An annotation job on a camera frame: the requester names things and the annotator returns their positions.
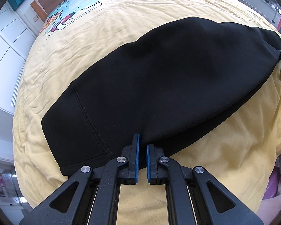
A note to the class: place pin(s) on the yellow dinosaur bed cover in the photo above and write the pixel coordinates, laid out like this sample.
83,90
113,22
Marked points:
244,152

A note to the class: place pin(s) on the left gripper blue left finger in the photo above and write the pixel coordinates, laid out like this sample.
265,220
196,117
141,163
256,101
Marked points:
90,196

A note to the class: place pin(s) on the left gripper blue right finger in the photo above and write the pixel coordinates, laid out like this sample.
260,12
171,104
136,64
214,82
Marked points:
194,195

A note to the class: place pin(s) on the black pants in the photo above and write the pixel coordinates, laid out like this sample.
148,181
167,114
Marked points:
172,86

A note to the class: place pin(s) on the white wardrobe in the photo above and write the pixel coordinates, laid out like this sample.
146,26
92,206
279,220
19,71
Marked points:
16,40

